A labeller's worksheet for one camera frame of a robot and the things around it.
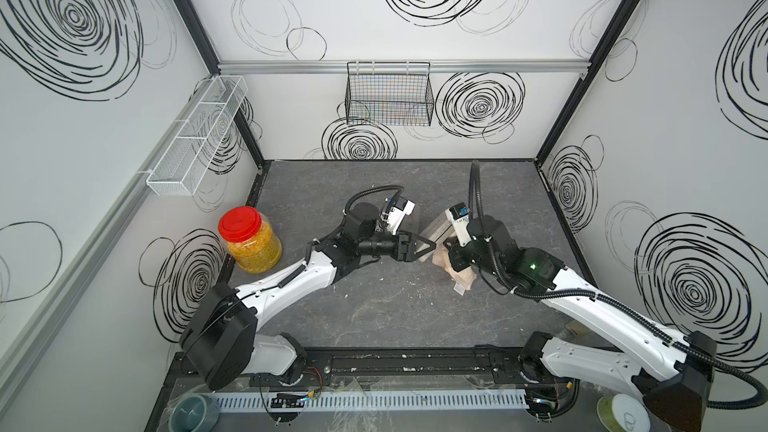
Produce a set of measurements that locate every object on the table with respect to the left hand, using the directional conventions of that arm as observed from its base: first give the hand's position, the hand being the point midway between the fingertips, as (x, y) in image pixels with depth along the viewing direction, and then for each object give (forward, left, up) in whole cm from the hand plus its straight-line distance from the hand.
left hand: (430, 247), depth 72 cm
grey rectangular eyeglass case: (+2, -1, +4) cm, 5 cm away
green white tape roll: (-30, -41, -15) cm, 53 cm away
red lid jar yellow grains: (+4, +47, -8) cm, 48 cm away
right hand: (+2, -5, -1) cm, 5 cm away
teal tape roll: (-32, +53, -21) cm, 66 cm away
